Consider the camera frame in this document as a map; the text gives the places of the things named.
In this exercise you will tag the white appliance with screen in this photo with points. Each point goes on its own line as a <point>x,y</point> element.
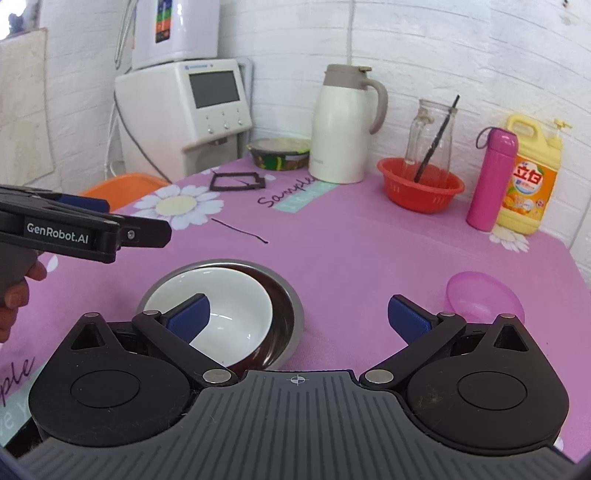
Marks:
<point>157,120</point>

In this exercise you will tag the cream thermos jug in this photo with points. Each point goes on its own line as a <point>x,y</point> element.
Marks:
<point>339,129</point>

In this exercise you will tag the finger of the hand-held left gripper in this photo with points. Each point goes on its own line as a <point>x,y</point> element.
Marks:
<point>85,203</point>
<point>147,233</point>

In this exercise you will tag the pink thermos bottle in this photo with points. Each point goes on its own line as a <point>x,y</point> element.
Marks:
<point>489,184</point>

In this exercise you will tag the stainless steel bowl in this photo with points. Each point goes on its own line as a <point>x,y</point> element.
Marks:
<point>284,323</point>

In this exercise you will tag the pink floral tablecloth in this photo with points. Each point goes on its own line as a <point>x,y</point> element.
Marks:
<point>351,240</point>

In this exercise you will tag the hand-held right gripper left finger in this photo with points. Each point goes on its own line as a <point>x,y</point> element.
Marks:
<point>189,316</point>

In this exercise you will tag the white water purifier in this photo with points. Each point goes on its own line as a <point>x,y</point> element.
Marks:
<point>184,32</point>

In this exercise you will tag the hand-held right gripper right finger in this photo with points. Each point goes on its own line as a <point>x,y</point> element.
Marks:
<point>408,318</point>

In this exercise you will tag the red bowl white inside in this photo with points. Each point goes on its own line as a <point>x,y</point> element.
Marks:
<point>231,300</point>

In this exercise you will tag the purple plastic bowl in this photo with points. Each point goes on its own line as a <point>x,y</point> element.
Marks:
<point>480,295</point>

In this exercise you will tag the dark stirring rod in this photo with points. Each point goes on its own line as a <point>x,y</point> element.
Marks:
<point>438,138</point>

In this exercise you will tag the orange stool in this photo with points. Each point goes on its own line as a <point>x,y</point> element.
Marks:
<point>120,187</point>

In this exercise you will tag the green instant noodle bowl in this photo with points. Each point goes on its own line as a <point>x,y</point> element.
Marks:
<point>277,159</point>

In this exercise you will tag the yellow detergent bottle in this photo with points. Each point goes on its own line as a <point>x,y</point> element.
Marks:
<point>531,194</point>

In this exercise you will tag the clear glass jug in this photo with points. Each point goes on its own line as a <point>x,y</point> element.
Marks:
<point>425,134</point>

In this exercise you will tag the beige board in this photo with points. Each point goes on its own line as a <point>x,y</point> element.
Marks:
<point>23,106</point>

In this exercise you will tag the person's left hand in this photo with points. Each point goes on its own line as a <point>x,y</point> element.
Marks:
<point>14,304</point>

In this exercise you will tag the red plastic basket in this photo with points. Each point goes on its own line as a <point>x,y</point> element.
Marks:
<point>415,196</point>

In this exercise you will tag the black square frame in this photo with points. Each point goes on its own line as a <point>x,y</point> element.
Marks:
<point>254,185</point>

